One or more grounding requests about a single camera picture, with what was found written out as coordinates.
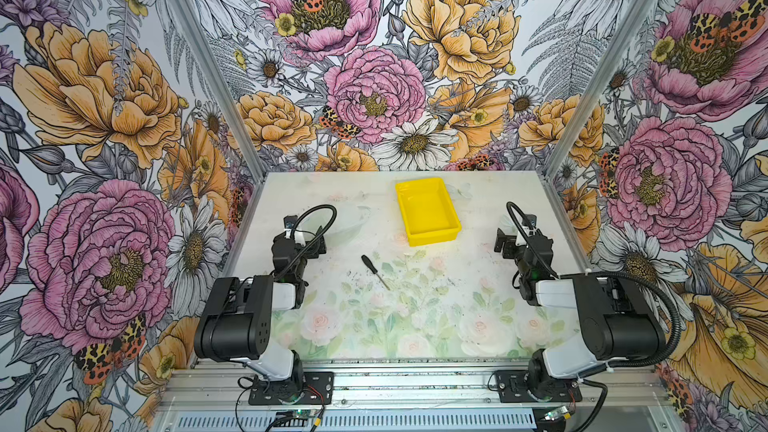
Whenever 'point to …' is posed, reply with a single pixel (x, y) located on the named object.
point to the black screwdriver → (373, 268)
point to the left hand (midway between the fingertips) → (307, 235)
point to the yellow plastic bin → (427, 210)
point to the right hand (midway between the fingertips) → (513, 237)
